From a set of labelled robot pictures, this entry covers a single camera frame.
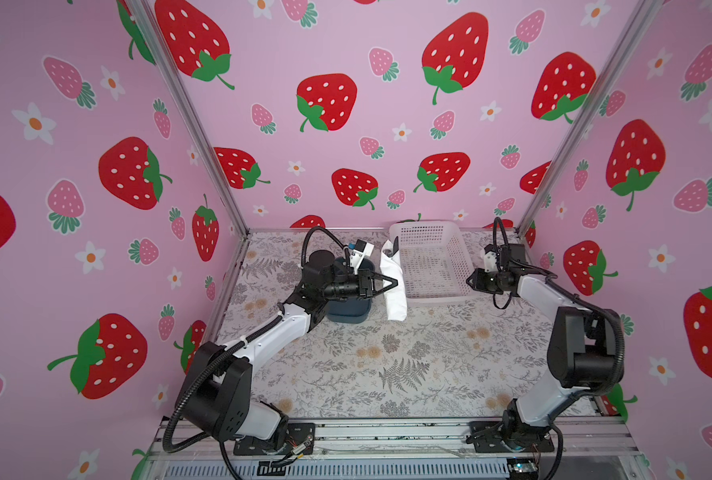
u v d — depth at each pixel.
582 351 0.48
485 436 0.74
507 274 0.72
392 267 0.72
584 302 0.51
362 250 0.71
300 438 0.73
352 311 0.95
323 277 0.63
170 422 0.36
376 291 0.69
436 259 1.11
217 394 0.42
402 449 0.73
